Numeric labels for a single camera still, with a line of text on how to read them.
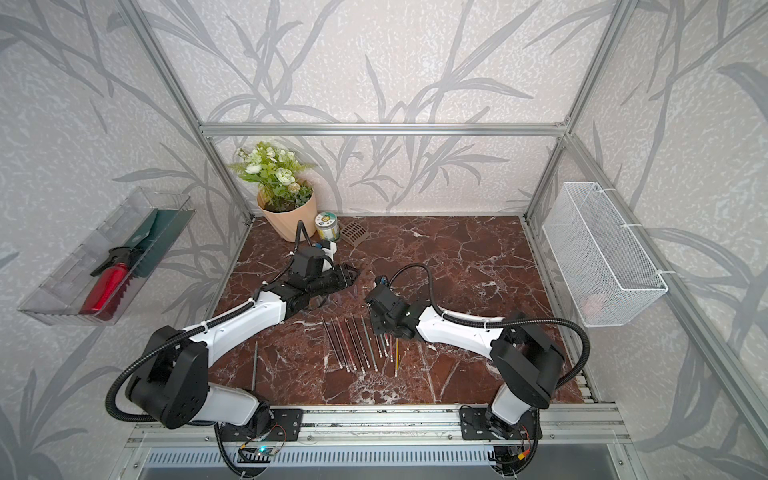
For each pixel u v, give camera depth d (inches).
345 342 34.2
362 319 36.3
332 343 34.1
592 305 28.2
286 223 40.1
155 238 28.9
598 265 24.4
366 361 33.2
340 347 34.1
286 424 28.9
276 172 37.8
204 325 18.5
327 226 42.5
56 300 22.7
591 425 29.6
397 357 33.3
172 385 16.6
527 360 17.2
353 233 44.1
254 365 33.0
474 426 28.5
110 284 23.4
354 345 34.1
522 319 18.6
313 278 27.2
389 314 25.3
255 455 28.4
